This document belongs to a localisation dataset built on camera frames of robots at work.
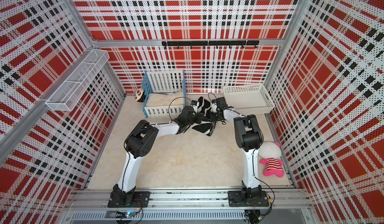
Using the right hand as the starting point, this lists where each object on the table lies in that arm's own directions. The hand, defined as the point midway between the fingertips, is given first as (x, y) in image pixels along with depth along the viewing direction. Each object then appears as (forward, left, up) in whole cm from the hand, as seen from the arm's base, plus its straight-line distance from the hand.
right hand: (213, 116), depth 105 cm
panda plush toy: (+15, +55, +7) cm, 58 cm away
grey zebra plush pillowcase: (-12, +5, +6) cm, 14 cm away
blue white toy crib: (+28, +41, -4) cm, 50 cm away
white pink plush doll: (-29, -32, +4) cm, 43 cm away
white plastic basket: (+20, -30, -5) cm, 37 cm away
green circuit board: (-57, +43, +1) cm, 72 cm away
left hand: (0, +7, +5) cm, 9 cm away
